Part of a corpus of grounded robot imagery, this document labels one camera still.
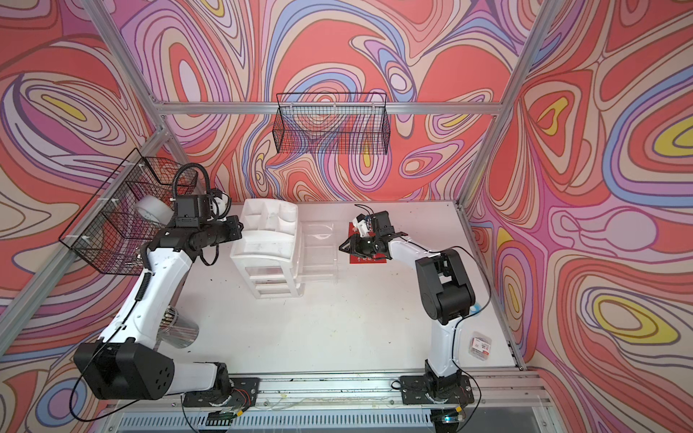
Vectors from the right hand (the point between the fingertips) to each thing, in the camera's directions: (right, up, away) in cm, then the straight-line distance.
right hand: (343, 254), depth 94 cm
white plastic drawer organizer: (-23, +2, -13) cm, 27 cm away
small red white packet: (+41, -26, -14) cm, 51 cm away
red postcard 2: (+3, +8, +17) cm, 20 cm away
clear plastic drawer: (-9, -1, +2) cm, 10 cm away
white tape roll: (-52, +14, -20) cm, 57 cm away
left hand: (-29, +10, -14) cm, 34 cm away
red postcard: (+11, -1, -7) cm, 13 cm away
